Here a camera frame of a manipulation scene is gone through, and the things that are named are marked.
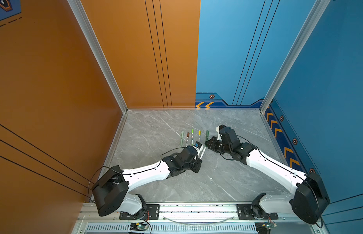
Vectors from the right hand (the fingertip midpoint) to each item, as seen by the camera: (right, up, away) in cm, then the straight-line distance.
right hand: (204, 143), depth 81 cm
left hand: (-1, -9, 0) cm, 9 cm away
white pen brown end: (-9, +2, +22) cm, 24 cm away
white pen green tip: (-1, -5, -2) cm, 5 cm away
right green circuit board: (+28, -40, -10) cm, 50 cm away
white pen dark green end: (-13, 0, +21) cm, 25 cm away
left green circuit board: (-34, -40, -10) cm, 53 cm away
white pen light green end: (-6, 0, +21) cm, 22 cm away
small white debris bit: (+4, -21, +4) cm, 22 cm away
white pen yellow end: (-1, +3, +24) cm, 24 cm away
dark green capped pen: (+5, +3, +24) cm, 24 cm away
